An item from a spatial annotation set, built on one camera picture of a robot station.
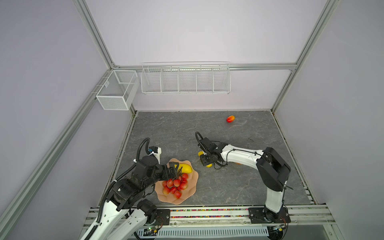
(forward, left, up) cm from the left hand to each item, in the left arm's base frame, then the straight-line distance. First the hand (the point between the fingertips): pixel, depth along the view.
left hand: (170, 167), depth 70 cm
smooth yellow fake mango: (+4, -7, -13) cm, 15 cm away
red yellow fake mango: (+43, -40, -18) cm, 62 cm away
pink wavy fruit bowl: (-8, -6, -17) cm, 19 cm away
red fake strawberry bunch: (-4, 0, -15) cm, 15 cm away
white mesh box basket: (+57, +37, +3) cm, 68 cm away
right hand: (+11, -18, -18) cm, 28 cm away
